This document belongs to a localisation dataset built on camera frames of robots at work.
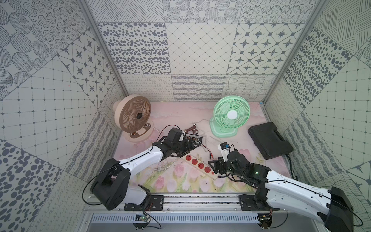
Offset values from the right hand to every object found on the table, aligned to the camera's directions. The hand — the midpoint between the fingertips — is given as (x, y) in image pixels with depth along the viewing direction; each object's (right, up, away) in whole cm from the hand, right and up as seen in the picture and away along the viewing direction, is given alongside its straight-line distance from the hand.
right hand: (214, 161), depth 78 cm
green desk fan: (+10, +27, +5) cm, 29 cm away
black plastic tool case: (+38, +8, +15) cm, 42 cm away
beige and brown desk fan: (-46, +25, +2) cm, 53 cm away
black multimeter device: (-9, +9, +18) cm, 22 cm away
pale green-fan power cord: (0, +11, +23) cm, 25 cm away
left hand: (-11, +9, +4) cm, 15 cm away
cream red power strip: (-9, -5, +6) cm, 11 cm away
